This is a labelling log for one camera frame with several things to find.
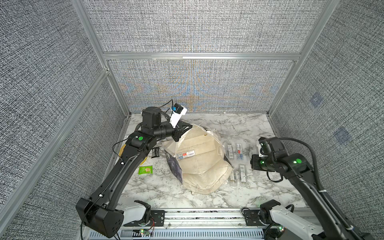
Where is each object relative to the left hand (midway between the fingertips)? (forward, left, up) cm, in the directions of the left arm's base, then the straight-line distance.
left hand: (193, 124), depth 66 cm
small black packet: (+6, +23, -34) cm, 41 cm away
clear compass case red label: (+3, -30, -34) cm, 45 cm away
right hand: (-10, -29, -15) cm, 34 cm away
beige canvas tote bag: (-1, -4, -34) cm, 34 cm away
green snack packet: (-6, +28, -34) cm, 44 cm away
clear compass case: (-11, -23, -34) cm, 42 cm away
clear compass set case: (+5, -25, -35) cm, 43 cm away
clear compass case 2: (-11, -29, -34) cm, 46 cm away
